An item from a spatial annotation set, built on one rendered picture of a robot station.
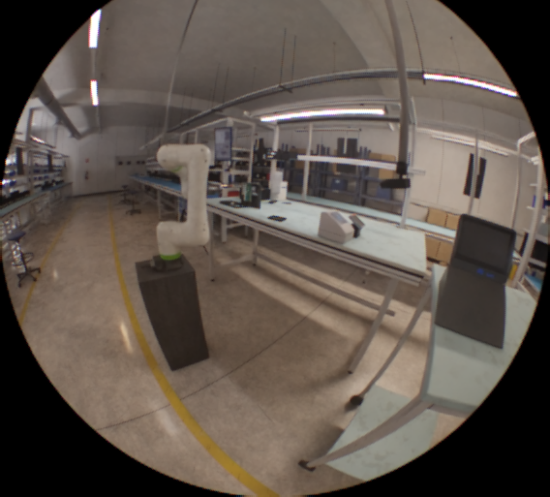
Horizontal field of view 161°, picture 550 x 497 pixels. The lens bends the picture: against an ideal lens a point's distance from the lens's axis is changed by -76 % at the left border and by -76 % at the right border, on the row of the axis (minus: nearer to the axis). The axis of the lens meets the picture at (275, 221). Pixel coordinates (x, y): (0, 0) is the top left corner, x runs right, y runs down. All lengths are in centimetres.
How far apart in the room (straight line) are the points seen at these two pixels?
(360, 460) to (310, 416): 52
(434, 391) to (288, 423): 113
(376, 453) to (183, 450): 97
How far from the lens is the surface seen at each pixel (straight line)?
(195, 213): 98
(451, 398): 38
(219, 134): 304
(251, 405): 143
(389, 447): 120
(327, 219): 106
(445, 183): 527
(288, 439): 138
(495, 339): 55
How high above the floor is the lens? 134
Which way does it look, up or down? 15 degrees down
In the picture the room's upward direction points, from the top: 5 degrees clockwise
